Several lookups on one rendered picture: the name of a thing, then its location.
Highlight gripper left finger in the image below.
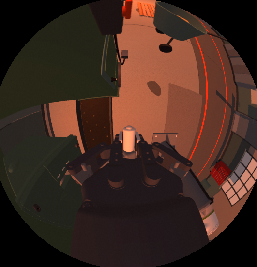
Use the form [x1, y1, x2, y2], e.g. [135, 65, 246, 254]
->
[66, 131, 123, 174]

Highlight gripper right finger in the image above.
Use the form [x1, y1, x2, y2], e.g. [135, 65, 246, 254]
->
[135, 131, 193, 178]

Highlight white cylindrical lever handle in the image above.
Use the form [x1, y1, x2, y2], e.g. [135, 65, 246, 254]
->
[122, 125, 138, 159]

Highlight dark green lathe body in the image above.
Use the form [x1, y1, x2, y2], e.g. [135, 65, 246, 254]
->
[0, 3, 121, 126]

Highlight brown perforated panel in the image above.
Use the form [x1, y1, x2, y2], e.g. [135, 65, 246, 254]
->
[76, 97, 113, 152]

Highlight small green box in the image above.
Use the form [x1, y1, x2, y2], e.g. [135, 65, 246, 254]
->
[200, 178, 212, 190]

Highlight red crate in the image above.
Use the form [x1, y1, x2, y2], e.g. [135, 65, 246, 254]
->
[210, 160, 232, 187]

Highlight dark green gearbox housing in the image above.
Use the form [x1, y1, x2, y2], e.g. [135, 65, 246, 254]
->
[0, 133, 84, 258]

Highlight white framed window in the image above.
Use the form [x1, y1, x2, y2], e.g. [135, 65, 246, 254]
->
[221, 149, 257, 207]

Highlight green cover plate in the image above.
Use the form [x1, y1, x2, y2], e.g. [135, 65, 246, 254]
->
[100, 34, 118, 90]

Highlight grey green tub on legs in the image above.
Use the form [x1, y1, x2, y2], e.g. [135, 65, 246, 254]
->
[152, 0, 209, 53]

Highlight dark control box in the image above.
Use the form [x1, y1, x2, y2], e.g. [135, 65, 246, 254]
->
[88, 0, 124, 36]

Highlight orange slatted crate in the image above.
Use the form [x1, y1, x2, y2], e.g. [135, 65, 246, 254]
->
[136, 2, 156, 18]

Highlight red knob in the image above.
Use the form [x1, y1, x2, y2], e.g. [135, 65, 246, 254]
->
[121, 0, 134, 20]

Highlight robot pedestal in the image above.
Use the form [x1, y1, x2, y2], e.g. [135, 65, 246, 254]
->
[151, 133, 214, 206]

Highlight grey plug box with cable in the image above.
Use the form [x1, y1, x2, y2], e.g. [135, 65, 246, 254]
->
[113, 34, 129, 66]

